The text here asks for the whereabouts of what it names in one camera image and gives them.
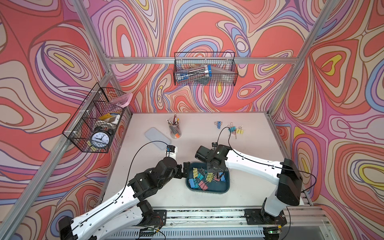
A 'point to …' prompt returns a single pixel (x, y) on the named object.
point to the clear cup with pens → (174, 126)
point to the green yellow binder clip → (209, 176)
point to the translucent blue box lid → (154, 135)
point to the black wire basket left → (91, 128)
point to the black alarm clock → (101, 139)
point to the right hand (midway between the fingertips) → (217, 170)
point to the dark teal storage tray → (199, 179)
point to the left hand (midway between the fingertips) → (184, 163)
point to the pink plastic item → (123, 101)
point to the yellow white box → (113, 117)
